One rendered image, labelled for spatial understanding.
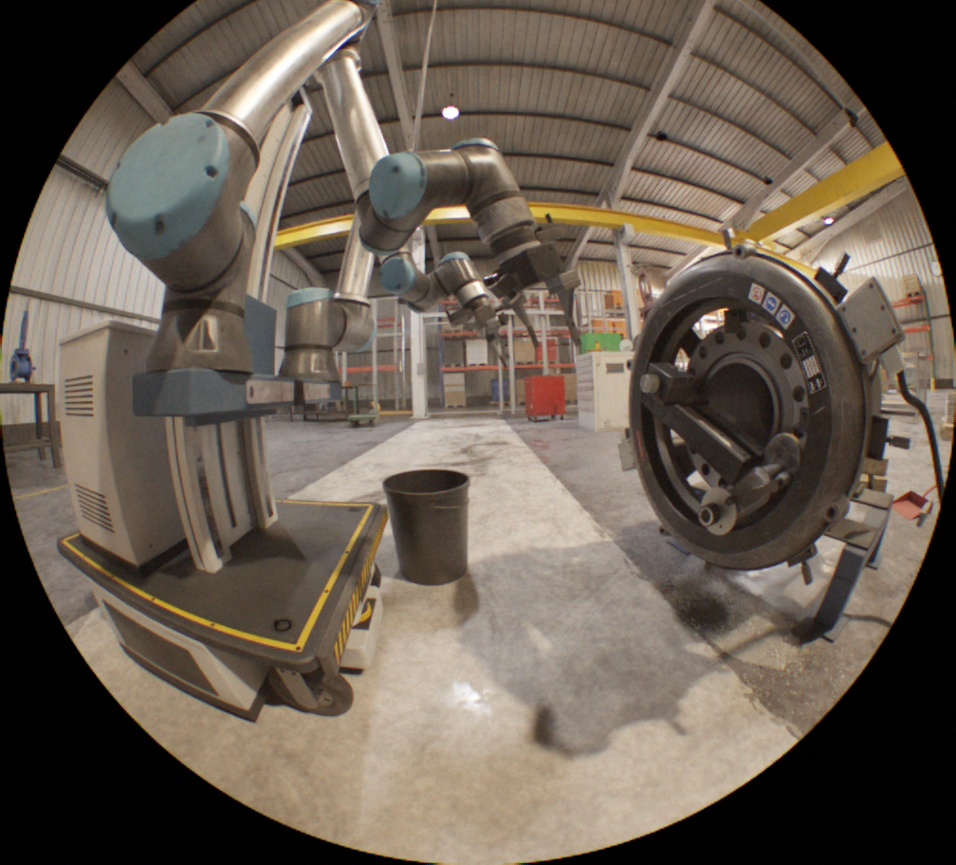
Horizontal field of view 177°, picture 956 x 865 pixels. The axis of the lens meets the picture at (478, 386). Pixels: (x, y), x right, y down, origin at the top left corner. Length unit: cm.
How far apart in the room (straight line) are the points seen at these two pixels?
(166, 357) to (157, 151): 25
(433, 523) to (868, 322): 116
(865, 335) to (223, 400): 95
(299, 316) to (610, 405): 424
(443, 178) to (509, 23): 773
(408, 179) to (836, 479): 77
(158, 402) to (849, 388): 99
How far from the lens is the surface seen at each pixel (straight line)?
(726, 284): 73
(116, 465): 76
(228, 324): 50
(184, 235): 36
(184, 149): 38
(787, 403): 78
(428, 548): 106
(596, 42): 855
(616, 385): 466
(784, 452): 71
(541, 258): 43
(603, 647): 93
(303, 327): 89
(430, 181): 42
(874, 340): 62
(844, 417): 61
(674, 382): 77
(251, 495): 94
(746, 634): 104
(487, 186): 48
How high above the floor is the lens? 68
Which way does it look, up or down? level
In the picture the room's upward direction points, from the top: 2 degrees counter-clockwise
